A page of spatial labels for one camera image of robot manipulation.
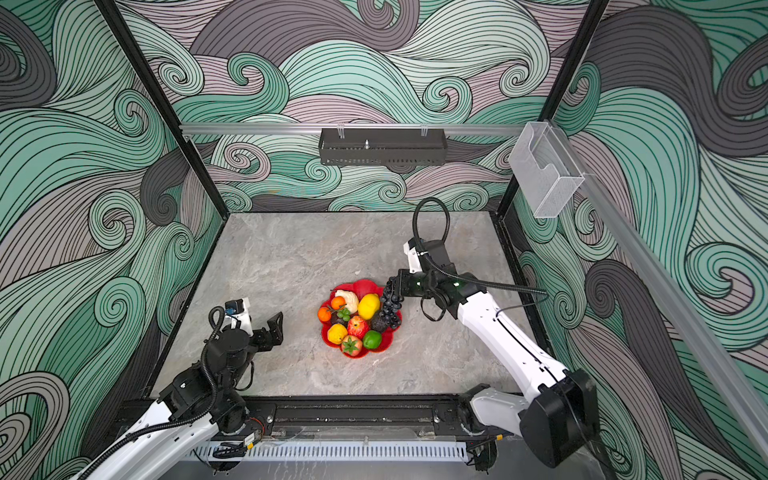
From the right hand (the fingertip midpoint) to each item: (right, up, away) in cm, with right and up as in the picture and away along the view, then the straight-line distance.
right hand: (393, 281), depth 78 cm
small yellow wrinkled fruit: (-16, -15, +4) cm, 22 cm away
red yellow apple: (-11, -17, 0) cm, 21 cm away
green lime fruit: (-6, -17, +3) cm, 18 cm away
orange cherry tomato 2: (-16, -7, +7) cm, 19 cm away
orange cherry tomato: (-20, -11, +7) cm, 24 cm away
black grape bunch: (-1, -7, +2) cm, 7 cm away
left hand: (-33, -9, -1) cm, 34 cm away
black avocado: (-4, -13, +6) cm, 15 cm away
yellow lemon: (-7, -9, +10) cm, 15 cm away
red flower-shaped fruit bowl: (-10, -5, +17) cm, 20 cm away
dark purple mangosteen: (-15, -11, +7) cm, 20 cm away
